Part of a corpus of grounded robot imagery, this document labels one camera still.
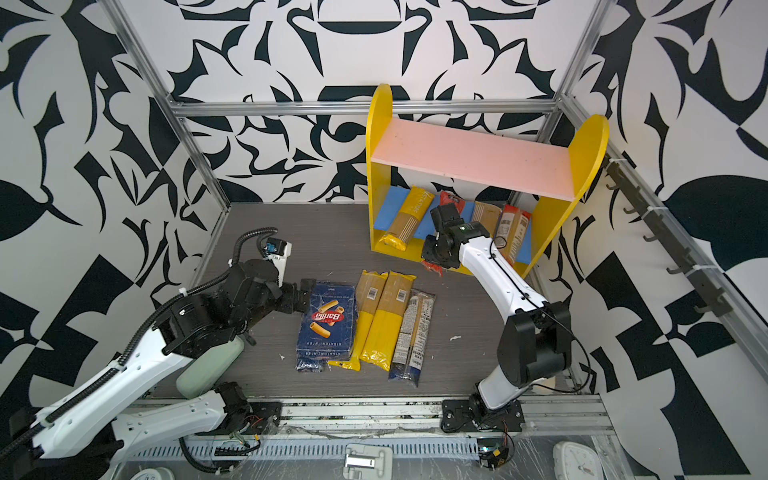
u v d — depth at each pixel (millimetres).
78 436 389
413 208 964
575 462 665
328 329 806
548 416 759
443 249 605
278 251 568
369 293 938
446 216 668
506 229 906
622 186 632
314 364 793
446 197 921
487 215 944
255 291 475
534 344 437
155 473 643
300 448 713
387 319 888
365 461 676
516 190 694
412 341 847
